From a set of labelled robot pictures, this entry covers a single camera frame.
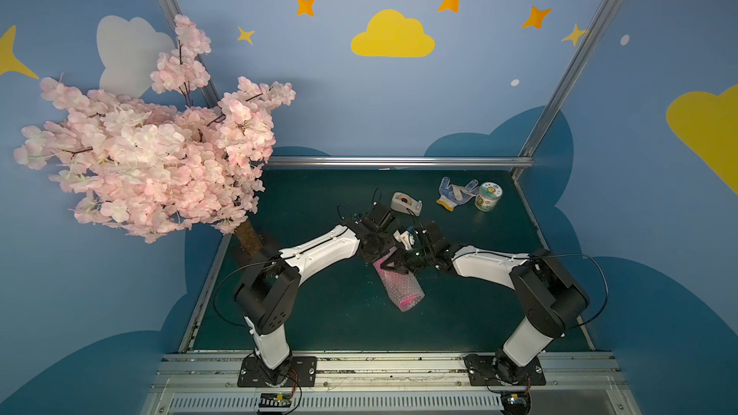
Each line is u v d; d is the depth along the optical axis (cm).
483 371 74
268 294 46
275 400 72
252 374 73
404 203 107
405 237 85
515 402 73
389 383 74
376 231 69
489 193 105
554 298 47
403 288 80
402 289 80
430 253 73
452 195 115
